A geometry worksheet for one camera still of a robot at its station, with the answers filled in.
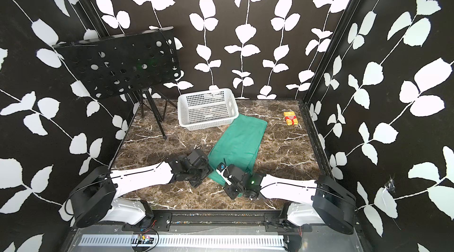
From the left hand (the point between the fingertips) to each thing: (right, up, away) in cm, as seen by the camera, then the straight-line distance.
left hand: (213, 171), depth 84 cm
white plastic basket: (-7, +31, +31) cm, 44 cm away
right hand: (+6, -5, -3) cm, 8 cm away
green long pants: (+14, +11, +12) cm, 21 cm away
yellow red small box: (+47, +26, +27) cm, 60 cm away
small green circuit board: (-26, -23, -13) cm, 38 cm away
